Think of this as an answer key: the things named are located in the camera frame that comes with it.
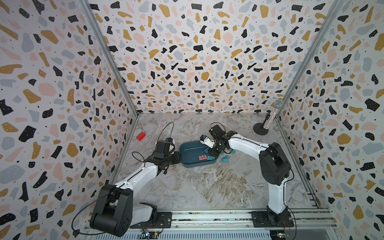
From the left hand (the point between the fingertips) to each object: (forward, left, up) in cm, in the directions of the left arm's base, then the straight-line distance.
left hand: (181, 155), depth 88 cm
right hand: (+5, -18, -4) cm, 19 cm away
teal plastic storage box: (+8, -4, -10) cm, 13 cm away
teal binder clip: (+2, -18, -7) cm, 19 cm away
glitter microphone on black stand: (+25, -57, -6) cm, 62 cm away
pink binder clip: (+1, -12, -6) cm, 14 cm away
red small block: (+20, +31, -7) cm, 37 cm away
